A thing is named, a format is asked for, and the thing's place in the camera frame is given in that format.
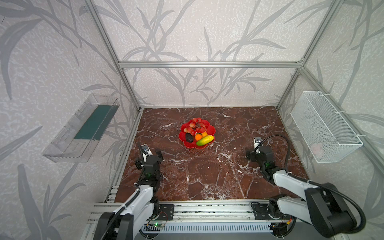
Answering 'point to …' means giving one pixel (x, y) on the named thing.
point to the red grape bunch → (196, 126)
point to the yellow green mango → (205, 140)
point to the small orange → (198, 136)
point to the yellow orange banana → (204, 134)
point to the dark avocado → (189, 137)
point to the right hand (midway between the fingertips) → (256, 143)
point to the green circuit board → (158, 225)
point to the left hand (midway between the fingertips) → (150, 147)
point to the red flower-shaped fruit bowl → (210, 130)
